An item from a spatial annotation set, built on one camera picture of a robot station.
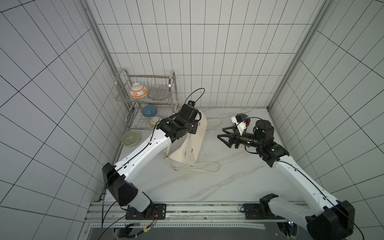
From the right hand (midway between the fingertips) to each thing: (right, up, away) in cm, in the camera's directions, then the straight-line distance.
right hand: (215, 134), depth 70 cm
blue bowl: (-43, +13, +38) cm, 59 cm away
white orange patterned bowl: (-44, +25, +18) cm, 53 cm away
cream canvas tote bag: (-16, -8, +2) cm, 18 cm away
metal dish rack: (-52, +7, +34) cm, 63 cm away
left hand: (-14, +4, +6) cm, 16 cm away
